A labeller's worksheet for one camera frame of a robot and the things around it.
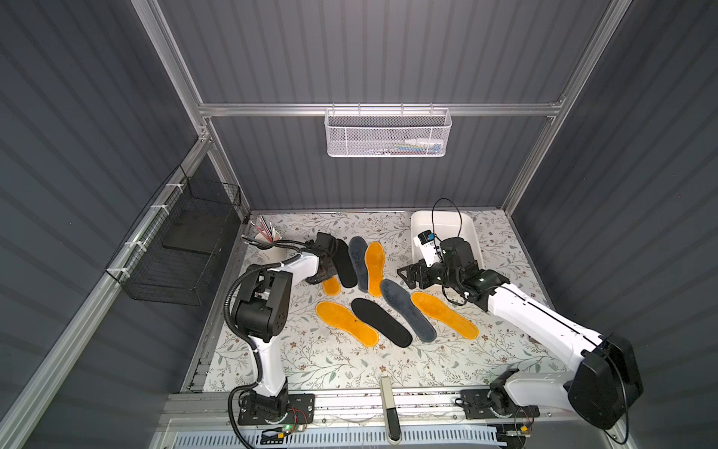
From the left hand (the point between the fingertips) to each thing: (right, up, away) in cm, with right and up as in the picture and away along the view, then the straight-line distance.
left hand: (328, 274), depth 100 cm
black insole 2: (+18, -14, -10) cm, 25 cm away
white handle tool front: (+20, -32, -31) cm, 48 cm away
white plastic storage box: (+48, +18, +16) cm, 54 cm away
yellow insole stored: (+2, -4, -3) cm, 5 cm away
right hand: (+27, +5, -19) cm, 34 cm away
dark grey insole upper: (+11, +8, +8) cm, 16 cm away
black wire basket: (-38, +8, -28) cm, 48 cm away
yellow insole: (+5, -13, -9) cm, 16 cm away
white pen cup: (-18, +8, -5) cm, 20 cm away
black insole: (+6, +3, +3) cm, 7 cm away
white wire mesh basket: (+22, +56, +12) cm, 61 cm away
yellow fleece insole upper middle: (+17, +4, +3) cm, 18 cm away
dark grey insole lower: (+25, -8, -6) cm, 27 cm away
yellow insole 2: (+36, -10, -9) cm, 39 cm away
